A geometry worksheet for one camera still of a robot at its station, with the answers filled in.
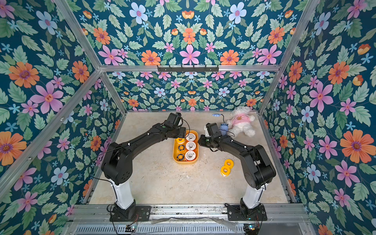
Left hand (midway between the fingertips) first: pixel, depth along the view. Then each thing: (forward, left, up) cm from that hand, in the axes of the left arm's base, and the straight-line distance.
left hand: (183, 129), depth 93 cm
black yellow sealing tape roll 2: (-13, +3, -11) cm, 18 cm away
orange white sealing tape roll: (-1, -4, -8) cm, 9 cm away
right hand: (-6, -10, -5) cm, 12 cm away
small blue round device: (+3, -21, +8) cm, 23 cm away
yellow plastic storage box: (-10, 0, -10) cm, 14 cm away
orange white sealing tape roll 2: (-7, -4, -8) cm, 11 cm away
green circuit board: (-49, +29, -14) cm, 58 cm away
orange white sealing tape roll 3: (-14, -3, -8) cm, 17 cm away
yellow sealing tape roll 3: (-25, -24, -12) cm, 36 cm away
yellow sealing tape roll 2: (-20, -28, -12) cm, 36 cm away
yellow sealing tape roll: (-2, +3, -9) cm, 9 cm away
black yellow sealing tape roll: (-6, +3, -12) cm, 14 cm away
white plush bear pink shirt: (+8, -41, -5) cm, 42 cm away
